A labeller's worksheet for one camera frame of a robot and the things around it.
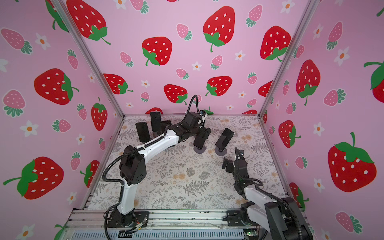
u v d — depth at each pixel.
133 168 0.52
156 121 1.01
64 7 0.69
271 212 0.43
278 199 0.46
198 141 0.93
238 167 0.66
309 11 0.70
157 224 0.73
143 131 0.96
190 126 0.69
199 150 1.01
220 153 0.98
